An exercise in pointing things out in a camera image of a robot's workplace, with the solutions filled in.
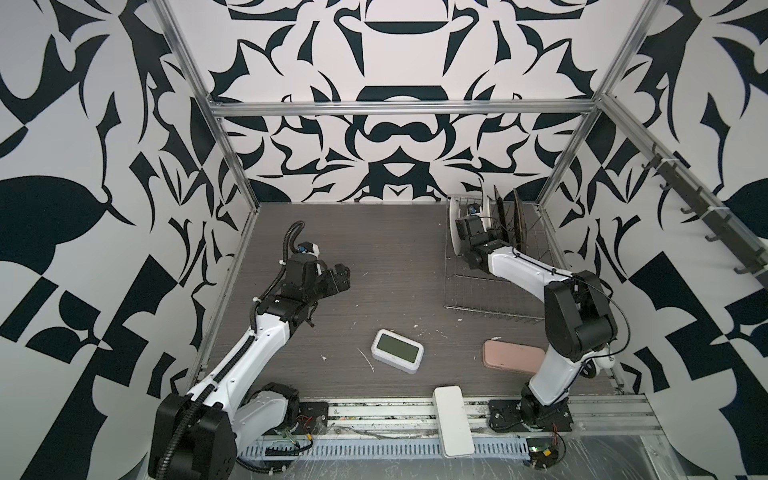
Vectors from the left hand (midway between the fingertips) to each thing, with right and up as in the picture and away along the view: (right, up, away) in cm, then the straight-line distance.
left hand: (337, 268), depth 82 cm
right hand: (+45, +10, +11) cm, 47 cm away
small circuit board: (+50, -42, -11) cm, 66 cm away
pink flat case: (+48, -24, +1) cm, 54 cm away
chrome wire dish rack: (+41, -8, +14) cm, 44 cm away
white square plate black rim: (+43, +17, +8) cm, 47 cm away
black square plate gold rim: (+57, +13, +16) cm, 60 cm away
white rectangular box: (+29, -36, -14) cm, 48 cm away
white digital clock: (+16, -22, -1) cm, 27 cm away
